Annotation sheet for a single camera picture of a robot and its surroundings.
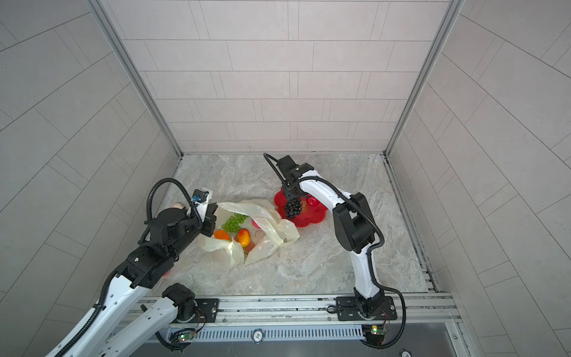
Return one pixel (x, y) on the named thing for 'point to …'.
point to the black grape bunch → (293, 207)
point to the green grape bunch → (233, 222)
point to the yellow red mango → (244, 237)
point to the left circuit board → (186, 336)
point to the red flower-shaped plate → (311, 212)
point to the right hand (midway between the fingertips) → (295, 192)
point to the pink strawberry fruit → (255, 224)
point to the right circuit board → (373, 334)
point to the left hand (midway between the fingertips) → (220, 202)
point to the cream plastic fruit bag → (276, 231)
